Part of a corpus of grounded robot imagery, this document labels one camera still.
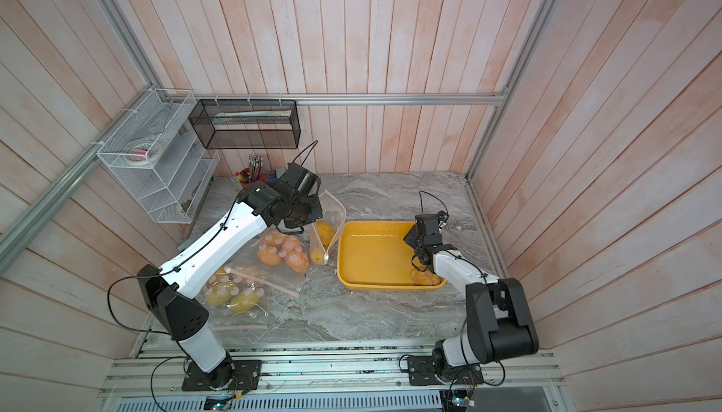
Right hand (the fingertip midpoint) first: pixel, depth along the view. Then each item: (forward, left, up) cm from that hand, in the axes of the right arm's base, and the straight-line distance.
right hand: (416, 232), depth 94 cm
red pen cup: (+19, +64, +3) cm, 67 cm away
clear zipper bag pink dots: (0, +30, +3) cm, 31 cm away
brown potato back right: (-16, -2, -2) cm, 16 cm away
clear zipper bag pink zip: (-25, +56, -2) cm, 61 cm away
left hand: (-7, +31, +17) cm, 36 cm away
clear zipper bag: (-11, +47, -1) cm, 49 cm away
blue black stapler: (+30, +58, -3) cm, 65 cm away
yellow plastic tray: (-3, +15, -11) cm, 18 cm away
